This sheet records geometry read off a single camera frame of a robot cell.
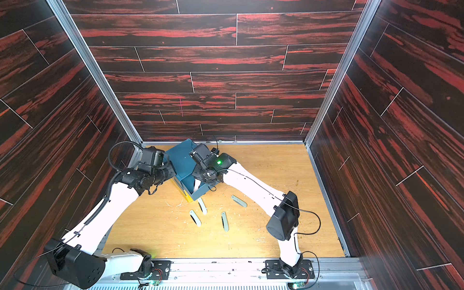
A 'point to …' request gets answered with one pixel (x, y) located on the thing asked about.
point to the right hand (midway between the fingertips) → (200, 172)
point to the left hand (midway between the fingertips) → (176, 168)
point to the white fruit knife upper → (203, 208)
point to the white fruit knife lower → (195, 218)
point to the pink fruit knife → (197, 183)
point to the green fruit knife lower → (225, 221)
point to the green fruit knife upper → (240, 202)
